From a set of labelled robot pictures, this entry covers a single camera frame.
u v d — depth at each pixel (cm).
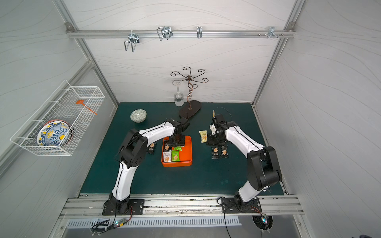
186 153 91
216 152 92
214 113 114
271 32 76
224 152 93
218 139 75
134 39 78
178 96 94
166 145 93
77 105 77
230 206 73
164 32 77
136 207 73
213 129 84
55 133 62
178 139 84
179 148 93
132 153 55
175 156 90
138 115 111
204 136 100
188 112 114
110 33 79
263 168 46
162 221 70
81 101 78
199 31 72
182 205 75
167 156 88
